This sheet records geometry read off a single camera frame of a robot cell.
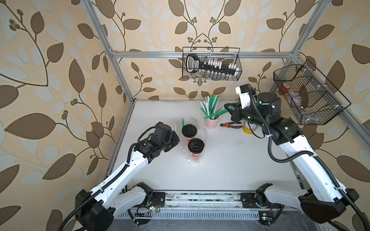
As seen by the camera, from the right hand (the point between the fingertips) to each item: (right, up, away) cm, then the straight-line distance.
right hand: (225, 105), depth 64 cm
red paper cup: (-16, -14, +16) cm, 27 cm away
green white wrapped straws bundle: (-3, +1, +32) cm, 32 cm away
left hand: (-22, -16, +12) cm, 30 cm away
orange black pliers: (+12, -12, +40) cm, 44 cm away
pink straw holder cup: (-1, -11, +37) cm, 38 cm away
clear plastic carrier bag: (-10, -15, +13) cm, 22 cm away
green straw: (-20, -9, +17) cm, 28 cm away
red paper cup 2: (-13, -21, +9) cm, 26 cm away
